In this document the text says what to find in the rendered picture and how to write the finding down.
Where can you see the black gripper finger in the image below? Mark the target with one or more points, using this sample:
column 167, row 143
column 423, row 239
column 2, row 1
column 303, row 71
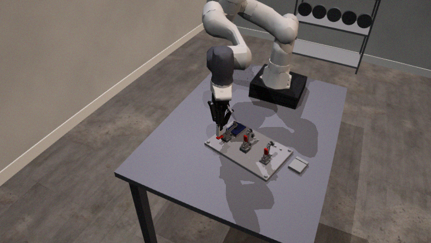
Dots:
column 223, row 119
column 214, row 113

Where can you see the blue rectangular block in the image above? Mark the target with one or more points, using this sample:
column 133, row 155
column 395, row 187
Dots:
column 239, row 130

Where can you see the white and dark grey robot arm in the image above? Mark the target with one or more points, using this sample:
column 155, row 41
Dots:
column 226, row 59

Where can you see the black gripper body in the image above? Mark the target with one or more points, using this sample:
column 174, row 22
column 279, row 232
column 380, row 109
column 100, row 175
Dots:
column 224, row 104

